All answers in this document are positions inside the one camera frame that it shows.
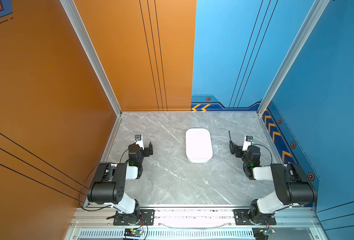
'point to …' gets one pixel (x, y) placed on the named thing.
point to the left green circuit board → (133, 232)
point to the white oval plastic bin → (198, 145)
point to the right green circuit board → (262, 233)
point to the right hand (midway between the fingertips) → (240, 144)
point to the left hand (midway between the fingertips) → (143, 141)
